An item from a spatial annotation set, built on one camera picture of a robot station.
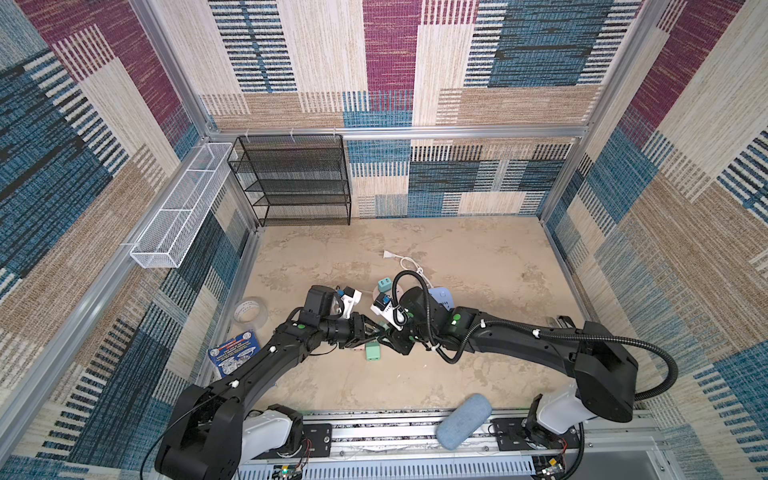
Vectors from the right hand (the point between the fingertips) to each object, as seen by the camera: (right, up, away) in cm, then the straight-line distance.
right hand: (387, 336), depth 79 cm
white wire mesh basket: (-52, +25, -9) cm, 58 cm away
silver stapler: (+52, +1, +12) cm, 53 cm away
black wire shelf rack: (-34, +48, +32) cm, 67 cm away
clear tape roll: (-43, +3, +15) cm, 46 cm away
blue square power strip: (+18, +8, +17) cm, 26 cm away
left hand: (-1, +2, -2) cm, 3 cm away
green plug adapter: (-4, -6, +6) cm, 10 cm away
